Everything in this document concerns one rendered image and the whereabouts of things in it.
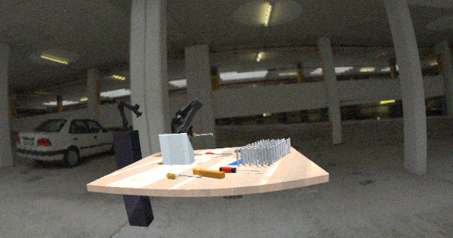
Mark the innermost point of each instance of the orange rectangular bar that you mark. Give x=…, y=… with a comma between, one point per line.
x=208, y=173

